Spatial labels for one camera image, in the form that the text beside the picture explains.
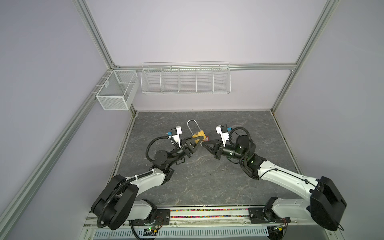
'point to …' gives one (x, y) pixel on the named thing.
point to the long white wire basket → (186, 77)
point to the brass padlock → (200, 133)
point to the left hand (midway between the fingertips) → (204, 140)
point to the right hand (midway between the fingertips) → (202, 145)
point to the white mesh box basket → (118, 90)
